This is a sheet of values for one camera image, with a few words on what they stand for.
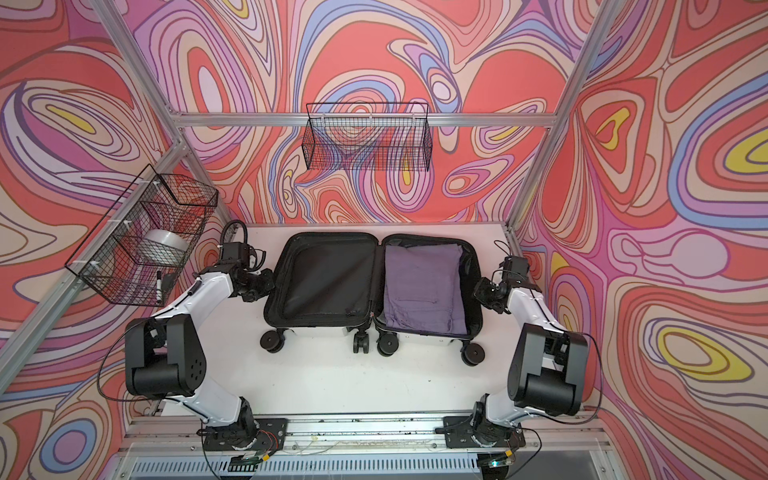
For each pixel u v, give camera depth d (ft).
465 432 2.41
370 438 2.42
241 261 2.39
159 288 2.36
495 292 2.21
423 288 2.98
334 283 3.03
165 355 1.49
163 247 2.31
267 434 2.40
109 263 2.19
